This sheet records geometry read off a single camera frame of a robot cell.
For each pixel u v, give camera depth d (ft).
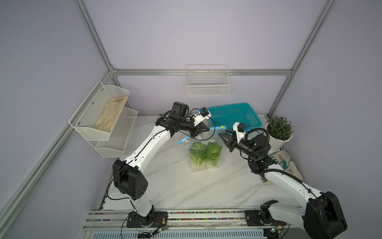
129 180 1.43
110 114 2.65
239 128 2.04
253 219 2.37
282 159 3.11
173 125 1.84
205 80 3.53
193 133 2.19
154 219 2.40
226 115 3.90
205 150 2.65
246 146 2.13
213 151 2.75
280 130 2.94
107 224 2.40
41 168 1.64
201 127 2.20
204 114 2.07
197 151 2.45
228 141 2.21
